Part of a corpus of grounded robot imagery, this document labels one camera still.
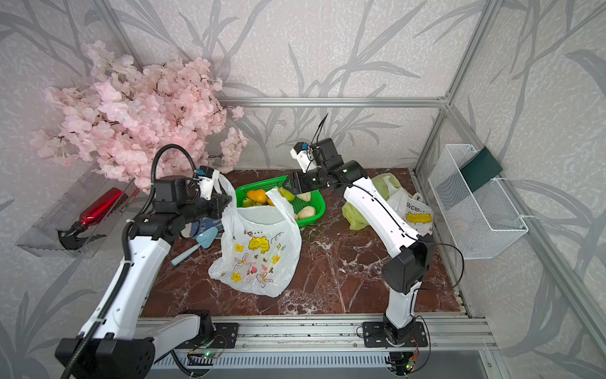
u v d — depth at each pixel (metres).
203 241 0.94
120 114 0.49
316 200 0.99
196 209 0.60
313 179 0.64
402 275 0.86
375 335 0.73
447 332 0.76
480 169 0.74
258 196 1.00
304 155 0.67
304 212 0.97
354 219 0.97
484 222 0.60
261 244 0.79
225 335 0.72
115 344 0.36
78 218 0.61
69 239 0.59
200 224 0.64
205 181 0.64
